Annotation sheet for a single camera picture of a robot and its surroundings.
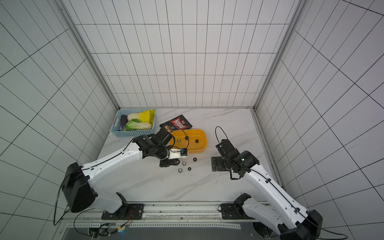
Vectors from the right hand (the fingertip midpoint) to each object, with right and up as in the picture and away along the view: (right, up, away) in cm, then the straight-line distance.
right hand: (216, 163), depth 76 cm
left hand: (-23, 0, +1) cm, 23 cm away
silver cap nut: (-18, -4, +12) cm, 22 cm away
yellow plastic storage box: (-11, +9, +25) cm, 28 cm away
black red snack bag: (-24, +20, +34) cm, 46 cm away
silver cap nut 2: (-20, -7, +10) cm, 24 cm away
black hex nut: (-10, +8, +24) cm, 27 cm away
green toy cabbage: (-51, +19, +24) cm, 60 cm away
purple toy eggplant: (-63, +22, +30) cm, 73 cm away
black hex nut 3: (-15, -7, +12) cm, 20 cm away
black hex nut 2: (-11, -2, +15) cm, 18 cm away
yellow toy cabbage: (-45, +25, +27) cm, 59 cm away
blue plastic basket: (-66, +15, +27) cm, 73 cm away
